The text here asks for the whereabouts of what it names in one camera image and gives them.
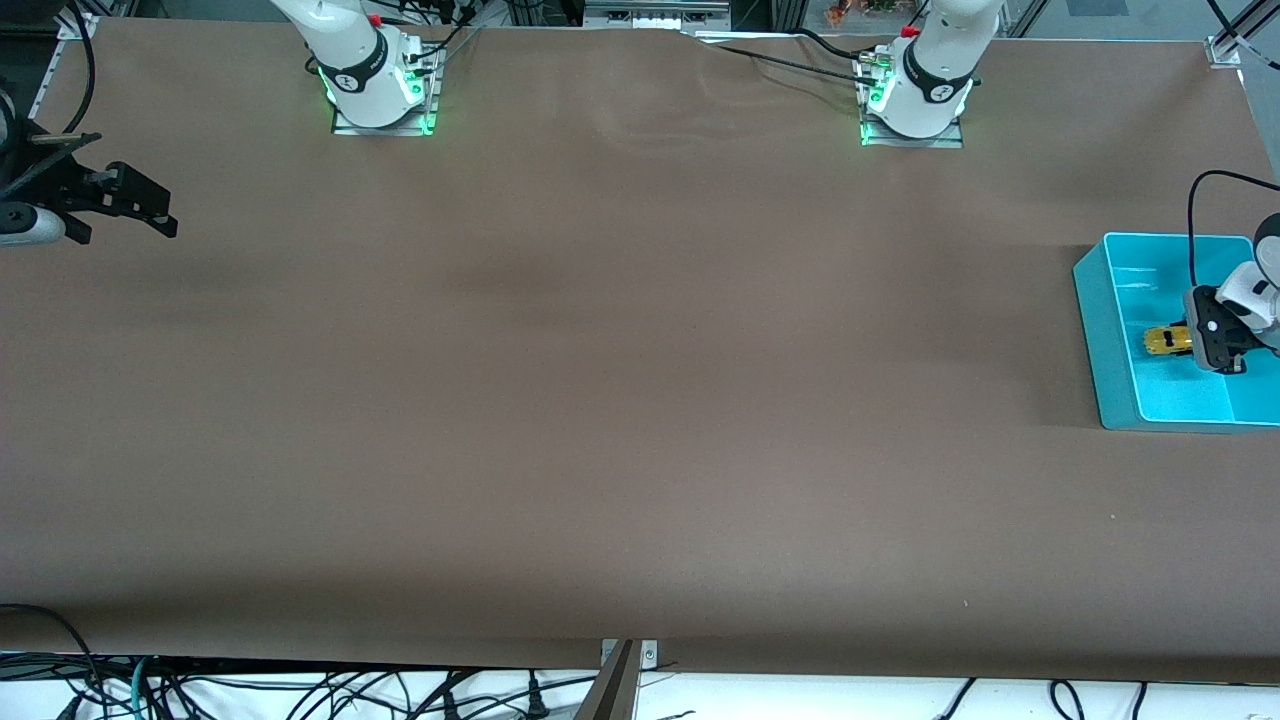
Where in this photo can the yellow toy beetle car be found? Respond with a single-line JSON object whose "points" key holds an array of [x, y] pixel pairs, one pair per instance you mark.
{"points": [[1165, 342]]}

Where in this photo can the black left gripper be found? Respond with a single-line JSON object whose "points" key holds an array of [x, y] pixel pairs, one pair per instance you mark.
{"points": [[1232, 367]]}

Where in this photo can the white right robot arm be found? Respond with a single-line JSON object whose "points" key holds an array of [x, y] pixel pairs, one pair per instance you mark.
{"points": [[350, 70]]}

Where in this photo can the metal table corner bracket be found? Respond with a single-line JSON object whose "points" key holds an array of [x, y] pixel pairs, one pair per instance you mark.
{"points": [[78, 28], [1220, 52]]}

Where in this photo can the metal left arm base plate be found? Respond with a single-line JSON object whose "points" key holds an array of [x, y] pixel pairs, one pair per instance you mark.
{"points": [[950, 141]]}

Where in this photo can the cyan plastic storage bin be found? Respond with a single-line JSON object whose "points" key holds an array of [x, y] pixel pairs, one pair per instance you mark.
{"points": [[1170, 400]]}

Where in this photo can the small metal table bracket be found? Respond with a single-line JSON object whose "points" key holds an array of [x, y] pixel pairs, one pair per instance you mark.
{"points": [[650, 655]]}

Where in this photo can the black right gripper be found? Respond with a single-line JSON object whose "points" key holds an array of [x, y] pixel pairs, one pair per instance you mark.
{"points": [[62, 190]]}

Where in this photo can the aluminium frame rail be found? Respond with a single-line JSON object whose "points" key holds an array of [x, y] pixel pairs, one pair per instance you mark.
{"points": [[650, 15]]}

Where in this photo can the grey slanted beam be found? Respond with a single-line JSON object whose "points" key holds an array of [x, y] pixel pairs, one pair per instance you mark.
{"points": [[612, 695]]}

